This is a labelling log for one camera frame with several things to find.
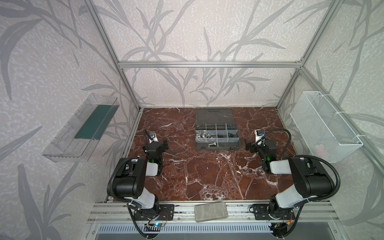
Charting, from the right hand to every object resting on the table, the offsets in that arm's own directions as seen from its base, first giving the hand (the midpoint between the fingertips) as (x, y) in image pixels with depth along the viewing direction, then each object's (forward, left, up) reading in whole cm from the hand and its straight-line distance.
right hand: (253, 133), depth 95 cm
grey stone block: (-42, +31, -4) cm, 53 cm away
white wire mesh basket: (-15, -20, +27) cm, 37 cm away
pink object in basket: (-19, -26, +12) cm, 34 cm away
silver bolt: (-4, +26, -5) cm, 27 cm away
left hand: (-1, +62, +1) cm, 62 cm away
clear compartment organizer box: (+6, +24, -4) cm, 25 cm away
